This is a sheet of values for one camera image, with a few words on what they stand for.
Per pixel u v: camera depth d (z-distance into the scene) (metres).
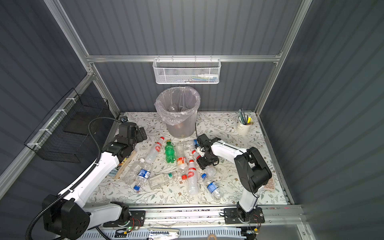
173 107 1.05
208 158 0.77
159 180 0.86
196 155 0.92
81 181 0.44
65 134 0.73
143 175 0.85
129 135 0.62
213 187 0.79
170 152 0.94
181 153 0.95
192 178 0.83
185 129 1.01
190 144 0.99
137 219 0.73
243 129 1.02
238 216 0.68
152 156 0.92
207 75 0.91
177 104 1.07
